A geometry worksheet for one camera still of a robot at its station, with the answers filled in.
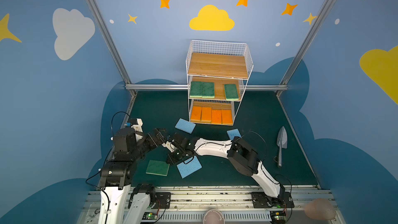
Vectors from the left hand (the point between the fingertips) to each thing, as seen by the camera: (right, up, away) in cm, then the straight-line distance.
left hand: (159, 131), depth 68 cm
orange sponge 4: (+36, +3, +35) cm, 50 cm away
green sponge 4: (-5, -22, +15) cm, 27 cm away
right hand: (+1, -18, +18) cm, 25 cm away
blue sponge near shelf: (+8, -2, +34) cm, 35 cm away
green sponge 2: (+22, +21, +19) cm, 36 cm away
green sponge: (+16, +21, +18) cm, 32 cm away
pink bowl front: (+24, -40, +3) cm, 47 cm away
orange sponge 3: (+29, +3, +37) cm, 47 cm away
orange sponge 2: (+22, +7, +40) cm, 46 cm away
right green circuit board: (+55, -41, +4) cm, 69 cm away
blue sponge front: (+12, -22, +16) cm, 30 cm away
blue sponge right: (+39, -6, +31) cm, 50 cm away
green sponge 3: (+36, +19, +18) cm, 44 cm away
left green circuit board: (-5, -40, +3) cm, 40 cm away
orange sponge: (+15, +6, +37) cm, 40 cm away
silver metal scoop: (+69, -11, +26) cm, 75 cm away
